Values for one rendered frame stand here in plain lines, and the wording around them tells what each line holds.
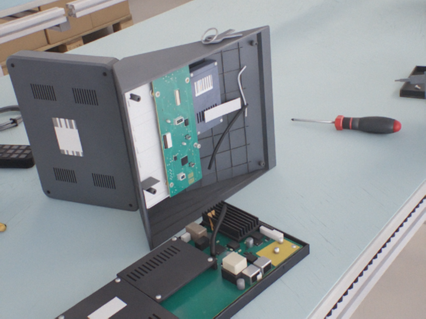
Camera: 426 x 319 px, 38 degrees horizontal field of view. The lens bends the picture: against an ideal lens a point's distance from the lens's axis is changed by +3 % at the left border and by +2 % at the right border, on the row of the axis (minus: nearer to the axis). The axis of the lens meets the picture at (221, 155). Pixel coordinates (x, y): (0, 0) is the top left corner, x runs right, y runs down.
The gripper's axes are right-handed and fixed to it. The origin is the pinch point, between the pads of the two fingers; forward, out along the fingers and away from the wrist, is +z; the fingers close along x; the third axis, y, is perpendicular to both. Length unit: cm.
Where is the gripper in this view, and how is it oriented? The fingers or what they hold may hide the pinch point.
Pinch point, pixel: (403, 79)
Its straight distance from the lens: 100.9
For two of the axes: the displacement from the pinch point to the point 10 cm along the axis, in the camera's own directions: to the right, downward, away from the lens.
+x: 7.8, -1.7, 6.0
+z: -6.2, -0.5, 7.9
